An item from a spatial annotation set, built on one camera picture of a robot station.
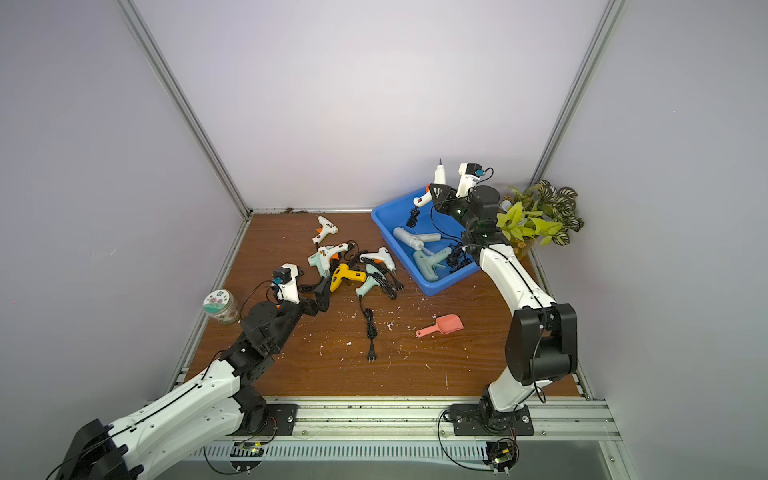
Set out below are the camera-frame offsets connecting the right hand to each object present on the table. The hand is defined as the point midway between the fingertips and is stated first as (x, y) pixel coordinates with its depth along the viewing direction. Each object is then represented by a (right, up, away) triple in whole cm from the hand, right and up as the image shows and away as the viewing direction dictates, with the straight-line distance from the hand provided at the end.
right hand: (433, 179), depth 78 cm
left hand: (-30, -25, -3) cm, 40 cm away
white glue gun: (-15, -22, +27) cm, 38 cm away
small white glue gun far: (-37, -12, +36) cm, 53 cm away
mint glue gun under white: (-35, -25, +22) cm, 49 cm away
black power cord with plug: (-18, -44, +11) cm, 48 cm away
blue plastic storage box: (+2, -18, +28) cm, 33 cm away
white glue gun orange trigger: (-34, -21, +25) cm, 47 cm away
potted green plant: (+36, -8, +15) cm, 40 cm away
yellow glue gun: (-28, -27, +22) cm, 45 cm away
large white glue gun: (-3, -17, +25) cm, 30 cm away
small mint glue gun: (-17, -30, +19) cm, 39 cm away
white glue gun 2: (-1, -4, +3) cm, 5 cm away
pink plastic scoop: (+5, -42, +11) cm, 44 cm away
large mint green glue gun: (+1, -25, +22) cm, 33 cm away
